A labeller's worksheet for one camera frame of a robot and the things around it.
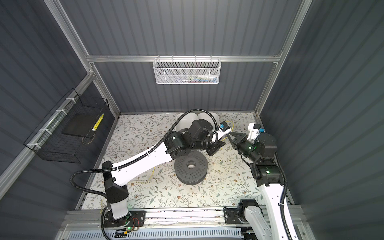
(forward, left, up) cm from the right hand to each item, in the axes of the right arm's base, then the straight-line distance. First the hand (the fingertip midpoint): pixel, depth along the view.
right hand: (228, 134), depth 66 cm
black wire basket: (-4, +79, +1) cm, 79 cm away
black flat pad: (+8, +72, -2) cm, 73 cm away
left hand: (-2, +2, -2) cm, 3 cm away
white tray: (+38, +23, -33) cm, 55 cm away
